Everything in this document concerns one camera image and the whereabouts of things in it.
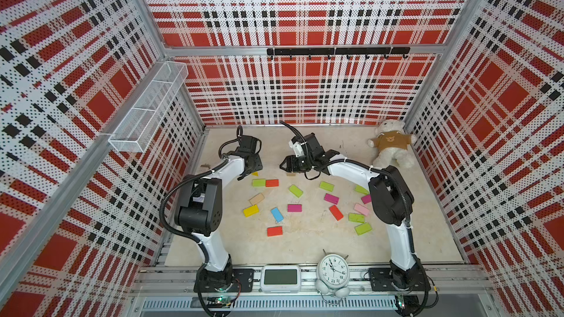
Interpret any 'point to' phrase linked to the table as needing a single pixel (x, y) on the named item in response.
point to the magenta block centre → (294, 208)
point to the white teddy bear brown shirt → (392, 144)
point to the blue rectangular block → (277, 214)
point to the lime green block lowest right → (363, 228)
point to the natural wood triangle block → (291, 174)
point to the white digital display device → (280, 279)
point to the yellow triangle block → (255, 173)
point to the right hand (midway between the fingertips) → (286, 166)
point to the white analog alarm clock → (333, 273)
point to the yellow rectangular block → (250, 210)
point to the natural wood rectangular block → (256, 199)
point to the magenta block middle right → (331, 198)
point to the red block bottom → (275, 231)
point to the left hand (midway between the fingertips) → (256, 164)
